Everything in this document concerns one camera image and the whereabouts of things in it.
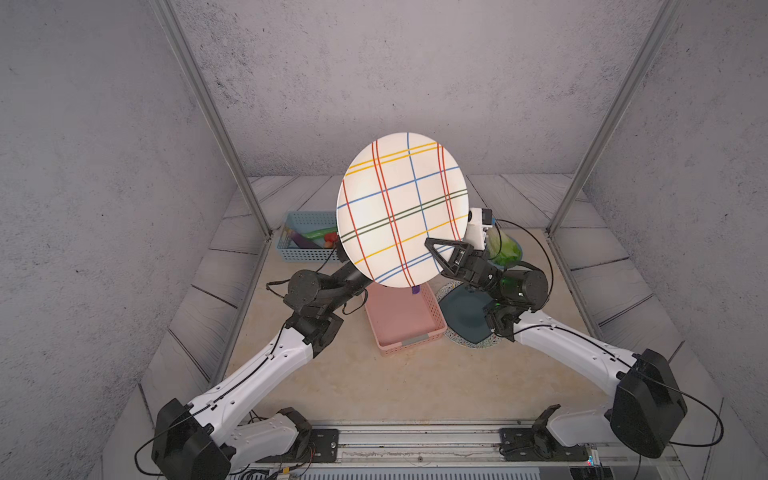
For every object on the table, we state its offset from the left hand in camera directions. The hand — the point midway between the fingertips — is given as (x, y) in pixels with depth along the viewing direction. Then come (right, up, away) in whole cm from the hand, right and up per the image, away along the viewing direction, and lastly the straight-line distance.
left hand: (411, 245), depth 49 cm
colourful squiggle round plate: (+25, -28, +40) cm, 54 cm away
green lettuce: (+35, -1, +55) cm, 66 cm away
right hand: (+3, -1, +1) cm, 4 cm away
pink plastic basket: (0, -23, +46) cm, 51 cm away
